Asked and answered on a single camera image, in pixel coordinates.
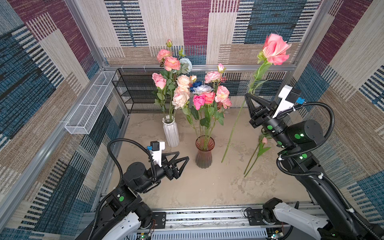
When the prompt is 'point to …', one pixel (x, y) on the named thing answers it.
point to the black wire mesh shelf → (136, 86)
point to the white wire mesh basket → (82, 120)
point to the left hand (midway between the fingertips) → (184, 155)
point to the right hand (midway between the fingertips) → (244, 97)
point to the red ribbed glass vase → (204, 145)
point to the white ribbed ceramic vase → (171, 131)
